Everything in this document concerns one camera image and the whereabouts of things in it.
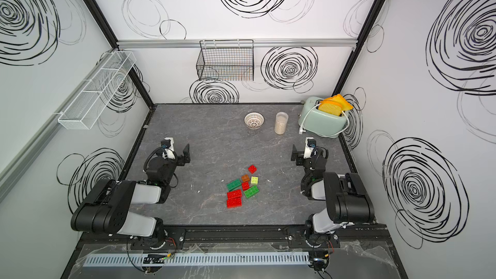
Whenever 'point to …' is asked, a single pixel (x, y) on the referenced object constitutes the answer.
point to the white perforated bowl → (254, 120)
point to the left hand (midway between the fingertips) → (177, 144)
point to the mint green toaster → (313, 120)
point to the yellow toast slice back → (339, 100)
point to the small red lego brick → (252, 169)
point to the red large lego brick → (234, 199)
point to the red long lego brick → (234, 194)
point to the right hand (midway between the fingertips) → (306, 145)
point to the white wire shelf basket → (88, 103)
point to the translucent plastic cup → (281, 119)
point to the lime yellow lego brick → (254, 179)
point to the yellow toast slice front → (330, 106)
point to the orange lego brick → (245, 178)
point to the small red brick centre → (245, 185)
